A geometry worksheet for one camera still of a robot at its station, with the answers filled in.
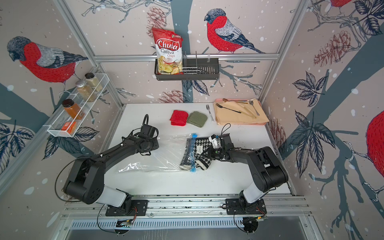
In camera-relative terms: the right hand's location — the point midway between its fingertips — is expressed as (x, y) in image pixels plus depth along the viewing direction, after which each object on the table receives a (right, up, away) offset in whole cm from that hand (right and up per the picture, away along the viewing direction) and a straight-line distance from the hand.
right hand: (203, 153), depth 90 cm
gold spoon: (+21, +37, +32) cm, 53 cm away
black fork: (+16, +31, +28) cm, 45 cm away
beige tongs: (+39, +23, +21) cm, 50 cm away
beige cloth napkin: (+18, +22, +21) cm, 36 cm away
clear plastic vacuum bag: (-16, +1, -3) cm, 16 cm away
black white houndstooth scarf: (-4, 0, -1) cm, 4 cm away
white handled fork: (+5, +29, +28) cm, 41 cm away
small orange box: (-60, +18, -26) cm, 68 cm away
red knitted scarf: (-17, +22, +16) cm, 32 cm away
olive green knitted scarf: (-3, +21, +17) cm, 27 cm away
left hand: (-28, +7, +1) cm, 29 cm away
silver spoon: (+42, +35, +31) cm, 63 cm away
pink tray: (+29, +37, +32) cm, 57 cm away
